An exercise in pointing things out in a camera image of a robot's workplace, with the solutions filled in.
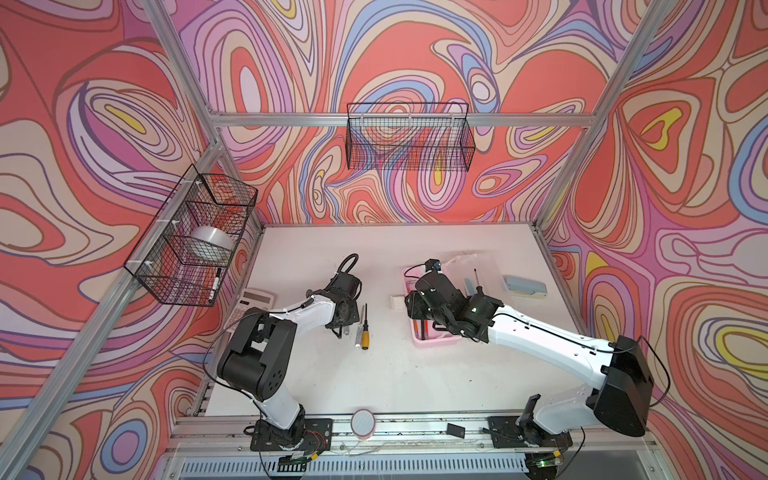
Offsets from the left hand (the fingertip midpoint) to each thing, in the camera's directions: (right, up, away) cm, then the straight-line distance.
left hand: (353, 314), depth 95 cm
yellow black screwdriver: (+38, +9, -8) cm, 40 cm away
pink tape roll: (+5, -21, -24) cm, 33 cm away
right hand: (+18, +5, -16) cm, 25 cm away
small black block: (+28, -25, -21) cm, 43 cm away
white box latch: (+14, +5, -7) cm, 17 cm away
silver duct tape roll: (-31, +22, -25) cm, 46 cm away
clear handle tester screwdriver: (+3, -5, -5) cm, 8 cm away
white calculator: (-34, +5, +1) cm, 35 cm away
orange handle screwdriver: (+4, -5, -5) cm, 8 cm away
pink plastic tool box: (+22, -5, -5) cm, 23 cm away
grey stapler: (+58, +9, +4) cm, 58 cm away
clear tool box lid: (+40, +15, -2) cm, 42 cm away
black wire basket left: (-41, +35, -14) cm, 55 cm away
